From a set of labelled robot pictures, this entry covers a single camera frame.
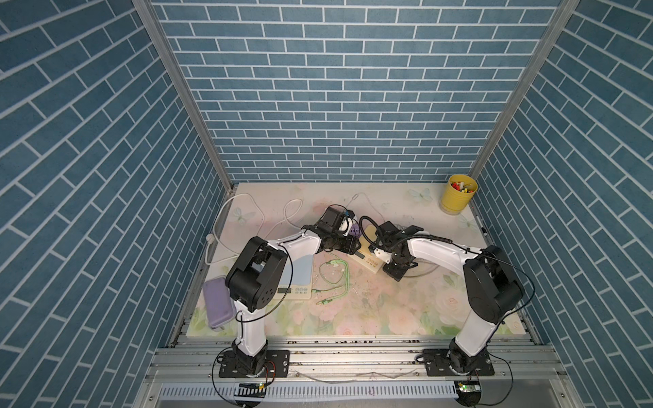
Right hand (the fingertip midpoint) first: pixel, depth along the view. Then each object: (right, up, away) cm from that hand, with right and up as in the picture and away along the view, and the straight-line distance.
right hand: (398, 271), depth 91 cm
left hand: (-13, +9, +2) cm, 16 cm away
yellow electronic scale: (-11, +4, +2) cm, 12 cm away
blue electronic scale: (-34, -2, -4) cm, 35 cm away
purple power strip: (-16, +15, -7) cm, 23 cm away
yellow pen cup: (+26, +29, +8) cm, 39 cm away
